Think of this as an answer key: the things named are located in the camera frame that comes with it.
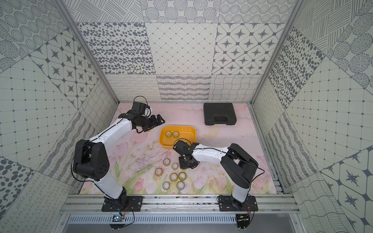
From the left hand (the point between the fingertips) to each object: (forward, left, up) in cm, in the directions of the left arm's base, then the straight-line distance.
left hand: (159, 121), depth 91 cm
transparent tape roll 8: (-34, -7, -16) cm, 38 cm away
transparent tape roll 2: (-1, -9, -14) cm, 17 cm away
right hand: (-23, -18, -15) cm, 33 cm away
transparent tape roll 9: (-34, -15, -16) cm, 40 cm away
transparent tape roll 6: (-27, -2, -15) cm, 31 cm away
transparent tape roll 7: (-29, -11, -16) cm, 35 cm away
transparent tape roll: (-1, -4, -14) cm, 15 cm away
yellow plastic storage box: (+1, -18, -15) cm, 23 cm away
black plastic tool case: (+17, -42, -10) cm, 46 cm away
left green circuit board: (-49, +16, -17) cm, 54 cm away
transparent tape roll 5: (-29, -16, -15) cm, 36 cm away
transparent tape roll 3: (-23, -11, -15) cm, 29 cm away
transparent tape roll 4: (-21, -6, -15) cm, 26 cm away
